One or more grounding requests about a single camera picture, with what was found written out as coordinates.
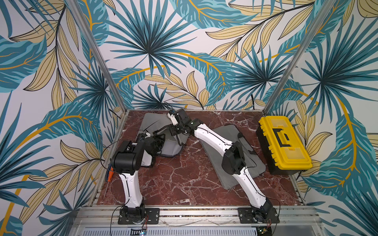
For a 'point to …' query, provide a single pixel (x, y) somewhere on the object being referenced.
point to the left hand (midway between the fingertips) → (166, 135)
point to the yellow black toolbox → (284, 150)
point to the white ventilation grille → (174, 231)
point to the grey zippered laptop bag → (157, 124)
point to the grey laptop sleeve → (254, 163)
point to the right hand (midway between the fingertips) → (169, 128)
